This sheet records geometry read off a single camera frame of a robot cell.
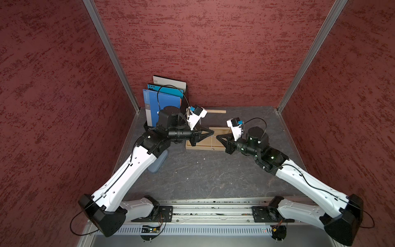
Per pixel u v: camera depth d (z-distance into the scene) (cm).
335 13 73
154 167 88
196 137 53
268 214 66
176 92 92
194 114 53
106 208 37
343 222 37
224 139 67
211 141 60
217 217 74
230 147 60
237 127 60
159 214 73
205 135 60
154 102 88
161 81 98
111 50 87
